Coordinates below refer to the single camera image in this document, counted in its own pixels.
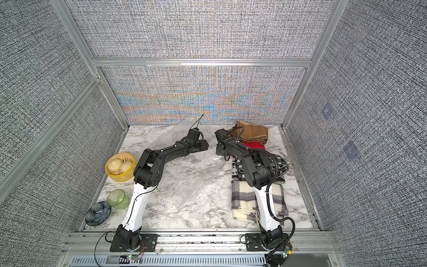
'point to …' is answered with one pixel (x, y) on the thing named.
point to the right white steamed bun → (125, 166)
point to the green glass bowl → (118, 199)
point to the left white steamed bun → (114, 165)
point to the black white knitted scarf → (238, 171)
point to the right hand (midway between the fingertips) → (223, 146)
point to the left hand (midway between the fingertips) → (209, 143)
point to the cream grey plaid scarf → (244, 203)
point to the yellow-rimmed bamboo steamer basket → (119, 176)
